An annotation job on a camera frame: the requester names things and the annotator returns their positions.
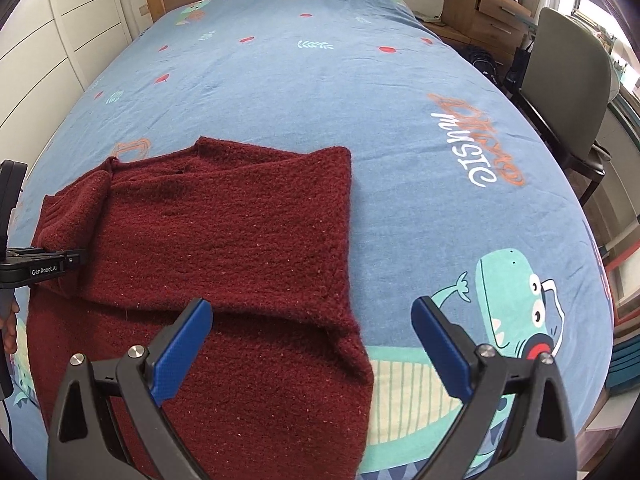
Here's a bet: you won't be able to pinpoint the dark red knitted sweater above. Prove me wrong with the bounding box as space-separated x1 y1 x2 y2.
26 138 373 479

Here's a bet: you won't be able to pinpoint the grey black chair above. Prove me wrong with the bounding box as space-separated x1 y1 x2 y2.
512 8 613 205

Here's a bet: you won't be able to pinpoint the black bag on floor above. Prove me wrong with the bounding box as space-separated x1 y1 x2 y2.
458 44 500 87

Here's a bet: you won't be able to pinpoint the person's left hand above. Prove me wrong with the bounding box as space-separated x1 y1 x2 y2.
0 299 20 354

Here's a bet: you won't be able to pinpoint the white wardrobe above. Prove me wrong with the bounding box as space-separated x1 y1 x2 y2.
0 0 131 165

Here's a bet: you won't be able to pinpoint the wooden drawer desk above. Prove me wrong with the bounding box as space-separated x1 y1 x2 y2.
425 0 532 70

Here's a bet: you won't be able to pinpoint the blue dinosaur print bedsheet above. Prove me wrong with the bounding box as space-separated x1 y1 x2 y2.
9 0 612 479

